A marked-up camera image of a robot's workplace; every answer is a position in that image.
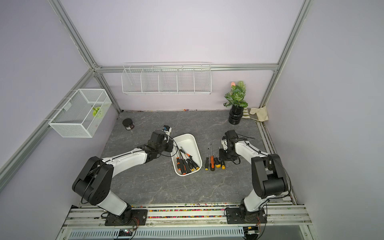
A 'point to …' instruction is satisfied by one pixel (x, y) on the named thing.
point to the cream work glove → (260, 114)
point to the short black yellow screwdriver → (217, 162)
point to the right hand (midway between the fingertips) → (223, 156)
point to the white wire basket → (81, 116)
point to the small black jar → (128, 123)
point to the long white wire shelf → (166, 78)
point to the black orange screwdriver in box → (183, 170)
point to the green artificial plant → (236, 95)
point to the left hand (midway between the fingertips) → (172, 141)
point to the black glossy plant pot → (235, 114)
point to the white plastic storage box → (185, 145)
